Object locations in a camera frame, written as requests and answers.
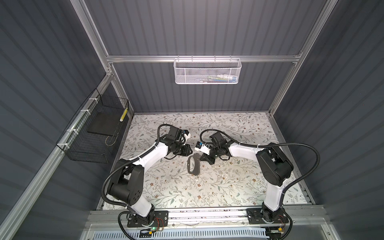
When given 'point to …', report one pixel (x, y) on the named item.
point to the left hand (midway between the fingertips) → (191, 151)
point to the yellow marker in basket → (123, 115)
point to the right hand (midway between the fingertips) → (203, 158)
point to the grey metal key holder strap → (197, 166)
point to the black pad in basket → (105, 123)
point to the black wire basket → (92, 136)
